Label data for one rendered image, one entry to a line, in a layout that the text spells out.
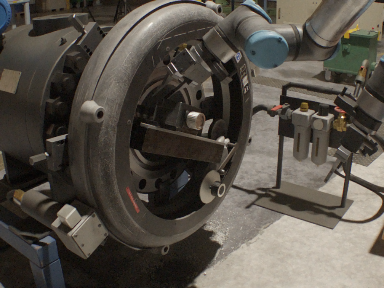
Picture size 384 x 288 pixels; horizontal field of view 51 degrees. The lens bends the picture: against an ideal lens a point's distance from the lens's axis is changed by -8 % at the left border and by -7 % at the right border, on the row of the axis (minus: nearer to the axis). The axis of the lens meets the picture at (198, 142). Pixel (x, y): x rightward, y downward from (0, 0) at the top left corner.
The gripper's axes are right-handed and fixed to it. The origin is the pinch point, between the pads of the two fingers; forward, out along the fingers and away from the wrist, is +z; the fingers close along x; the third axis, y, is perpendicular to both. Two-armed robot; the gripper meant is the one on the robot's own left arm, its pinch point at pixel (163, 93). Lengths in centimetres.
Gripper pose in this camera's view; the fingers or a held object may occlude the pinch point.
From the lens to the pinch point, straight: 116.3
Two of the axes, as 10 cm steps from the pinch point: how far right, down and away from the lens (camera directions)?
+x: -3.8, -0.8, -9.2
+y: -5.4, -7.9, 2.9
